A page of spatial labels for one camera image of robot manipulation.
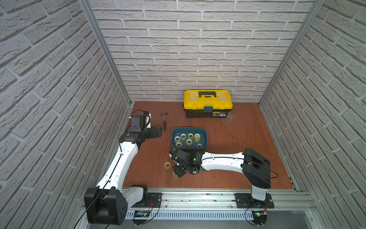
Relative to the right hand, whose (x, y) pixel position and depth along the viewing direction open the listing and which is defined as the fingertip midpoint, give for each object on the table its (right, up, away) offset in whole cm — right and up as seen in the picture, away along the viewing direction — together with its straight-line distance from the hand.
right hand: (177, 169), depth 81 cm
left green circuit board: (-18, -20, -8) cm, 28 cm away
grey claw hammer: (-12, +27, +26) cm, 39 cm away
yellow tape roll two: (-7, +1, +4) cm, 8 cm away
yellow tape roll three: (+7, +13, +14) cm, 20 cm away
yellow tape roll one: (+3, +17, +16) cm, 24 cm away
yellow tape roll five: (+8, +18, +17) cm, 25 cm away
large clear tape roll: (-1, +15, +16) cm, 22 cm away
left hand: (-13, +25, 0) cm, 28 cm away
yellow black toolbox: (+20, +40, +17) cm, 48 cm away
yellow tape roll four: (0, +12, +13) cm, 18 cm away
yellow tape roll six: (+12, +16, +15) cm, 26 cm away
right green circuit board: (+43, -20, -11) cm, 48 cm away
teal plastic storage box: (-1, +20, +15) cm, 25 cm away
